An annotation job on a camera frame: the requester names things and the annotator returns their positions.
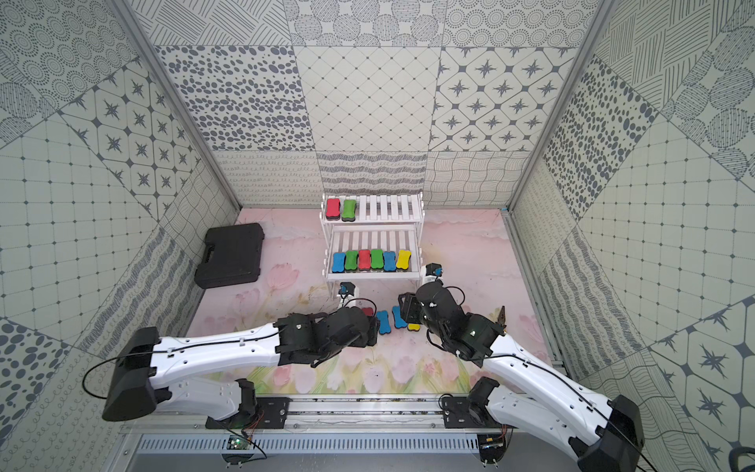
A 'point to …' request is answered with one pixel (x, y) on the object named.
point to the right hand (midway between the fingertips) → (406, 299)
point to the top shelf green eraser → (349, 207)
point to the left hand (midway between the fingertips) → (372, 318)
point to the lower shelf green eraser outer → (351, 263)
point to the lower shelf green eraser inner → (377, 259)
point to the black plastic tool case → (232, 256)
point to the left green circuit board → (237, 442)
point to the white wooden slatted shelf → (372, 237)
